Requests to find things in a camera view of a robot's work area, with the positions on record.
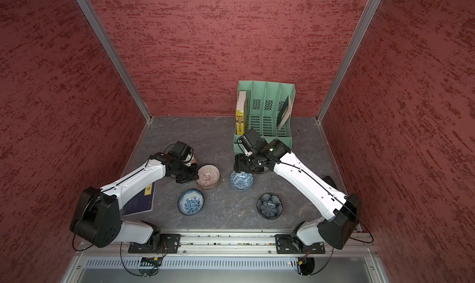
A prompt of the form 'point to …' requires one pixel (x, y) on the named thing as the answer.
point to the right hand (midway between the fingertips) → (240, 171)
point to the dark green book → (285, 114)
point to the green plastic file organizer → (269, 107)
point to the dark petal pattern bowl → (269, 206)
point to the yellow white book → (240, 112)
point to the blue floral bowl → (190, 202)
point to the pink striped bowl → (208, 168)
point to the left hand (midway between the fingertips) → (197, 180)
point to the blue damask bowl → (241, 181)
